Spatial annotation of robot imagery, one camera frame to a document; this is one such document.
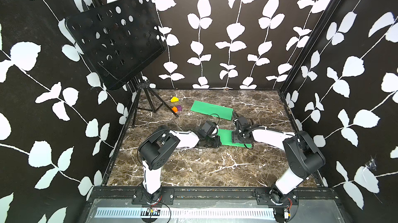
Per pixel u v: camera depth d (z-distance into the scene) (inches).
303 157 18.3
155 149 19.7
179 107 42.4
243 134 27.4
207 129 29.4
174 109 41.9
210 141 31.5
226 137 36.9
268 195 28.7
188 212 27.6
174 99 44.9
